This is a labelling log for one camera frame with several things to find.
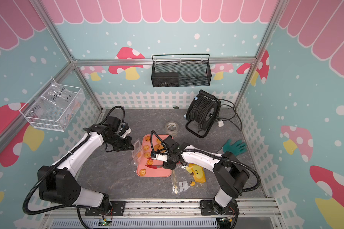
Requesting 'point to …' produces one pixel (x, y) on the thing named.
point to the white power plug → (220, 123)
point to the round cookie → (142, 171)
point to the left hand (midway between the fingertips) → (132, 150)
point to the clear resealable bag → (137, 153)
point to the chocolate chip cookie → (147, 138)
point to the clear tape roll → (172, 127)
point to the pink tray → (155, 144)
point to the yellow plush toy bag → (186, 178)
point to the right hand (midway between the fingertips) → (166, 161)
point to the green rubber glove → (238, 148)
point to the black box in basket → (165, 79)
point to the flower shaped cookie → (146, 147)
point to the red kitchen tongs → (154, 166)
